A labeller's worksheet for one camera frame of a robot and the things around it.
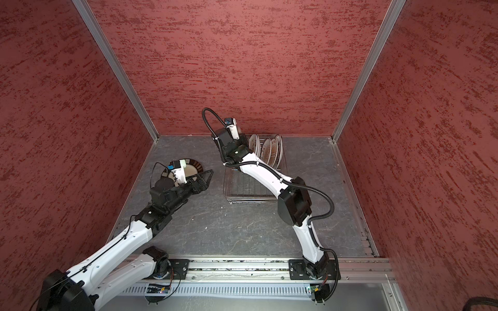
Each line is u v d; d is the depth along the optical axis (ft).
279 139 3.14
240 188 3.20
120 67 2.94
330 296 2.24
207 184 2.25
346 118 3.62
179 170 2.24
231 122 2.43
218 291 2.54
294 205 1.73
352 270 2.49
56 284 1.27
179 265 2.47
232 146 2.18
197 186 2.23
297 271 2.42
